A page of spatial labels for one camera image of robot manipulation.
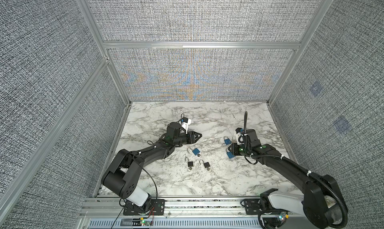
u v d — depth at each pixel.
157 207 0.74
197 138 0.83
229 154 0.90
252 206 0.73
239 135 0.77
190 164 0.88
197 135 0.83
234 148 0.75
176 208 0.75
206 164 0.88
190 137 0.76
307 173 0.45
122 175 0.44
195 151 0.92
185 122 0.79
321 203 0.40
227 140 0.97
